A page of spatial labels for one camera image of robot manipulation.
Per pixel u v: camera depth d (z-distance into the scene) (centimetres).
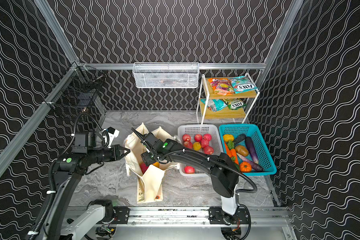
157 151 58
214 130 98
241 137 100
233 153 94
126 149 68
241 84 83
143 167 61
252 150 94
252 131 98
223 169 43
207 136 100
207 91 82
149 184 74
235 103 100
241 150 92
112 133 64
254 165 88
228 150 95
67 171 44
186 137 98
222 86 82
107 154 59
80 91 98
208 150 92
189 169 85
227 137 100
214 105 99
